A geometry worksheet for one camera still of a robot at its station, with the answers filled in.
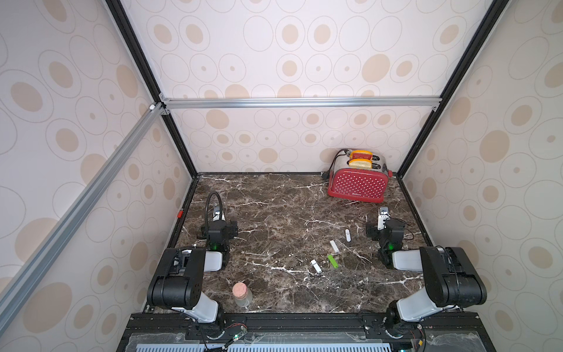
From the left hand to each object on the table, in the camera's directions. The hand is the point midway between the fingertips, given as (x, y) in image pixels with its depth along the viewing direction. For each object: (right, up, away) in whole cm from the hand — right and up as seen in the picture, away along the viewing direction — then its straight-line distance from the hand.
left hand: (223, 217), depth 93 cm
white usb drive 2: (+47, -12, -1) cm, 49 cm away
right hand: (+68, -2, +1) cm, 68 cm away
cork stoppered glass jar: (+13, -23, -22) cm, 34 cm away
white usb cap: (+54, -9, +2) cm, 55 cm away
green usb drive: (+46, -18, -4) cm, 49 cm away
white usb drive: (+39, -19, -6) cm, 43 cm away
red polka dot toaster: (+59, +18, +4) cm, 62 cm away
